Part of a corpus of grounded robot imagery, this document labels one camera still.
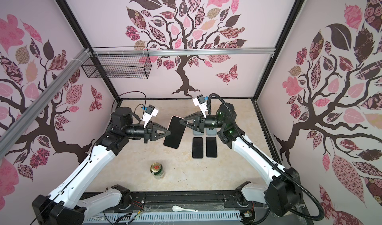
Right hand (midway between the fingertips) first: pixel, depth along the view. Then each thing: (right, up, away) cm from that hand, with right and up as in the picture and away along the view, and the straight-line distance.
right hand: (181, 122), depth 60 cm
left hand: (-6, -6, +1) cm, 8 cm away
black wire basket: (-35, +37, +34) cm, 61 cm away
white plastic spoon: (-3, -43, +11) cm, 44 cm away
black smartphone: (+7, -18, +32) cm, 38 cm away
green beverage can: (-14, -26, +14) cm, 32 cm away
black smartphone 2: (+16, -18, +32) cm, 40 cm away
